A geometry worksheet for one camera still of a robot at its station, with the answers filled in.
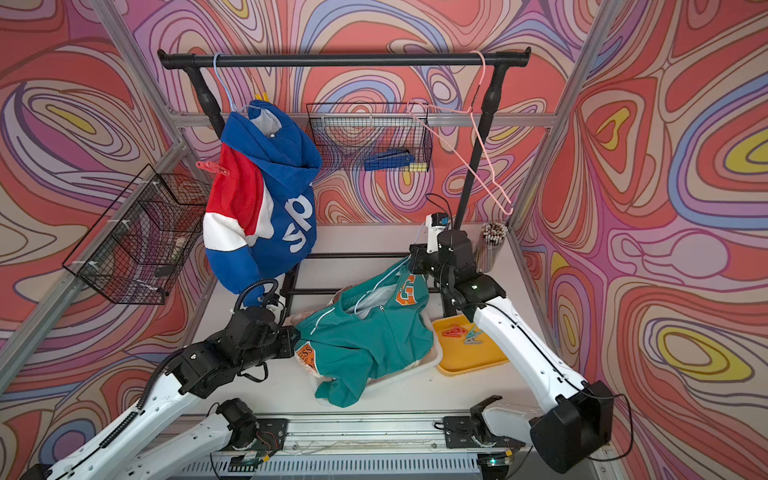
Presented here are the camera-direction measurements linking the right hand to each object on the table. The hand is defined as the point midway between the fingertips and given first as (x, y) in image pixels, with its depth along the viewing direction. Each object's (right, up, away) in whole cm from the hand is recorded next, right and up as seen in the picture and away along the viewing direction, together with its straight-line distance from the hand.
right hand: (413, 254), depth 76 cm
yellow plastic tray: (+16, -29, +14) cm, 36 cm away
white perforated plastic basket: (+5, -27, +2) cm, 28 cm away
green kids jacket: (-8, -18, -1) cm, 19 cm away
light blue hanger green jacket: (-3, -10, +3) cm, 11 cm away
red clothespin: (+12, -24, +14) cm, 30 cm away
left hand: (-27, -20, -3) cm, 34 cm away
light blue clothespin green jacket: (+20, -24, +14) cm, 34 cm away
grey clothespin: (+19, -26, +12) cm, 35 cm away
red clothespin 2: (+15, -24, +14) cm, 32 cm away
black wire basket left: (-70, -1, -4) cm, 70 cm away
